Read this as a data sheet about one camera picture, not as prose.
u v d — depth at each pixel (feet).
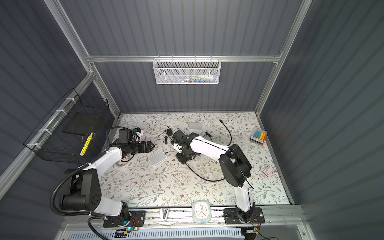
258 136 3.44
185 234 2.53
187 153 2.47
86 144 2.28
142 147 2.66
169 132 3.53
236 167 1.66
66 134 2.40
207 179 2.83
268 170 2.91
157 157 3.07
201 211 2.40
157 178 2.85
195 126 3.66
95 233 2.23
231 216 2.40
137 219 2.38
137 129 2.75
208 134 3.48
